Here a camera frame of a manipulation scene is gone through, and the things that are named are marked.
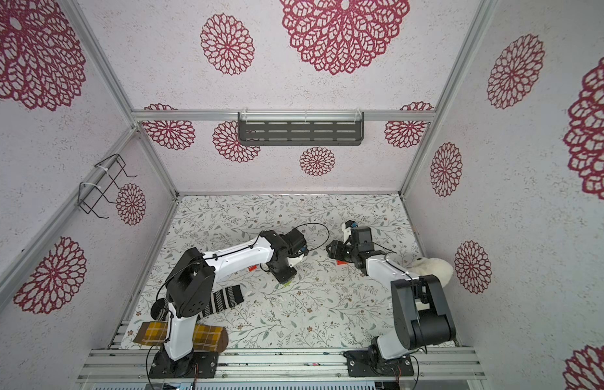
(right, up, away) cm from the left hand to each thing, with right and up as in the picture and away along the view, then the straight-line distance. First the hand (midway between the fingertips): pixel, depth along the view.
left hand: (282, 275), depth 89 cm
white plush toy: (+45, +7, -15) cm, 48 cm away
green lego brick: (+2, -3, 0) cm, 3 cm away
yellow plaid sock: (-24, -18, -10) cm, 31 cm away
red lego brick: (+22, +3, +8) cm, 24 cm away
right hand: (+19, +11, +4) cm, 22 cm away
